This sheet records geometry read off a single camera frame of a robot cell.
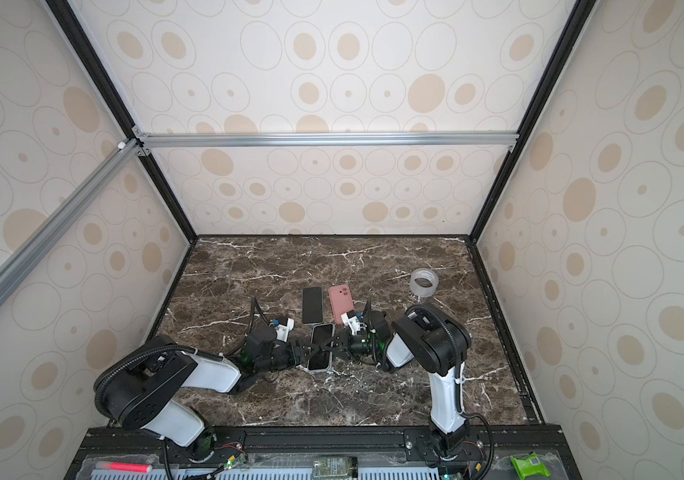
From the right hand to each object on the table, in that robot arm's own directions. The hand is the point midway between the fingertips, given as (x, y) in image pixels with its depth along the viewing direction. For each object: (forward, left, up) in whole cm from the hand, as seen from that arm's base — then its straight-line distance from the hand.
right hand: (324, 349), depth 88 cm
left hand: (-1, 0, +2) cm, 3 cm away
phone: (-2, +1, -3) cm, 4 cm away
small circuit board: (-29, -4, +2) cm, 30 cm away
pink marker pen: (-28, +47, 0) cm, 55 cm away
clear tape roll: (+28, -35, 0) cm, 45 cm away
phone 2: (+17, +5, -2) cm, 18 cm away
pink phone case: (+19, -4, -2) cm, 20 cm away
